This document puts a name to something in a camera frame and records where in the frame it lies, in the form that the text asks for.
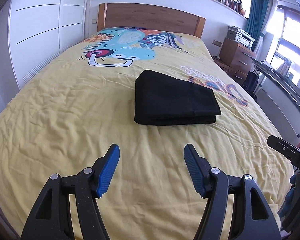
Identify teal curtain right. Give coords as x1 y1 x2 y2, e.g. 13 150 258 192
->
245 0 271 50

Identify white printer on dresser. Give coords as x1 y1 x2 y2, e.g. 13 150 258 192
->
226 26 255 49

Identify black pants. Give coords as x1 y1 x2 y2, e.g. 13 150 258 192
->
134 70 222 126

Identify dark tote bag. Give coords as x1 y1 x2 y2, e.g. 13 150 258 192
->
242 68 260 97

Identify yellow cartoon bedspread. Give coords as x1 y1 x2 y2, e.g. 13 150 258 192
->
0 27 293 239

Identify wooden drawer dresser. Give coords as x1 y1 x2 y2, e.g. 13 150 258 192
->
213 37 256 85

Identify white wardrobe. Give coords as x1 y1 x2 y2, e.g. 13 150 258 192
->
8 0 86 88

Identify wooden headboard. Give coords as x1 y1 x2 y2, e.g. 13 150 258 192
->
97 3 206 38

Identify glass top desk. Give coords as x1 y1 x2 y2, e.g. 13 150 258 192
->
252 59 300 145

